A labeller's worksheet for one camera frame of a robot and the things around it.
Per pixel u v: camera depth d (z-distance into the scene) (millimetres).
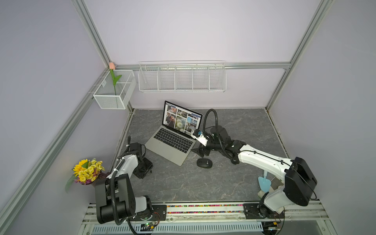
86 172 622
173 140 1017
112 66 893
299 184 428
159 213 738
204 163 884
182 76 979
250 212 732
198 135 679
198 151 697
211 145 687
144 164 790
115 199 382
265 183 827
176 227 1573
